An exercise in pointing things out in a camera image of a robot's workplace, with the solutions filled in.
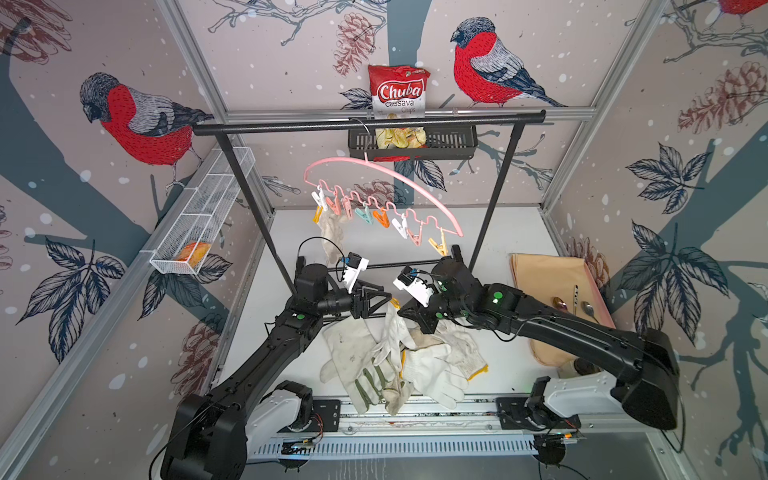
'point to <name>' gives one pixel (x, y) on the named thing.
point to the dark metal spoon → (587, 307)
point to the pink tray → (590, 292)
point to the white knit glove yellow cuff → (332, 233)
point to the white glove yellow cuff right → (466, 355)
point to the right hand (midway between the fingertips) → (401, 311)
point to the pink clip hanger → (400, 173)
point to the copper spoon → (559, 303)
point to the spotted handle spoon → (576, 298)
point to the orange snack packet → (194, 253)
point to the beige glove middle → (394, 398)
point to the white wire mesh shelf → (184, 240)
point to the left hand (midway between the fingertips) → (389, 290)
